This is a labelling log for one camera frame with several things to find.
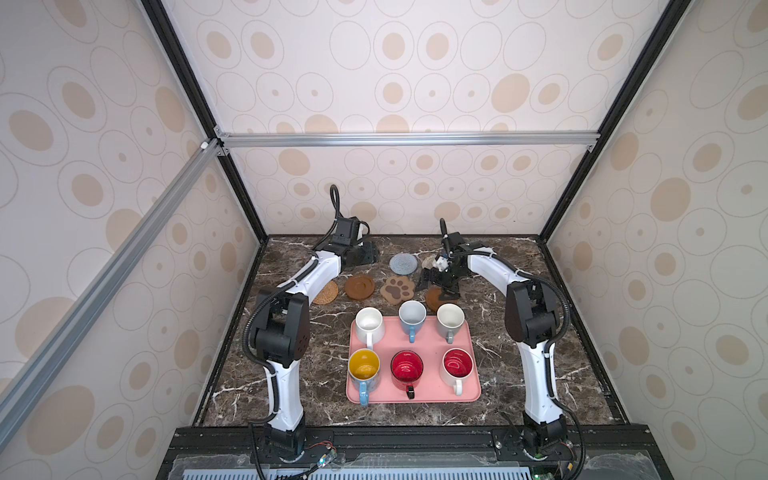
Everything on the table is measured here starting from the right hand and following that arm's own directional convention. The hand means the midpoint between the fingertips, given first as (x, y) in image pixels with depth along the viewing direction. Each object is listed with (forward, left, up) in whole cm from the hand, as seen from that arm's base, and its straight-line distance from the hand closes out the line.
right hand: (428, 291), depth 99 cm
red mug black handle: (-25, +8, -3) cm, 27 cm away
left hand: (+9, +16, +13) cm, 22 cm away
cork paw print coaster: (+2, +11, -3) cm, 11 cm away
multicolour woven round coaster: (+16, -1, -3) cm, 16 cm away
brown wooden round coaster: (0, -2, -2) cm, 3 cm away
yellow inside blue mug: (-25, +20, -1) cm, 32 cm away
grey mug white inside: (-11, -6, +1) cm, 12 cm away
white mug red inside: (-25, -6, -3) cm, 26 cm away
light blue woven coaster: (+15, +8, -4) cm, 17 cm away
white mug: (-11, +19, -2) cm, 22 cm away
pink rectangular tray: (-32, +23, -2) cm, 39 cm away
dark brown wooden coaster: (+4, +23, -3) cm, 24 cm away
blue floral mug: (-11, +6, +3) cm, 12 cm away
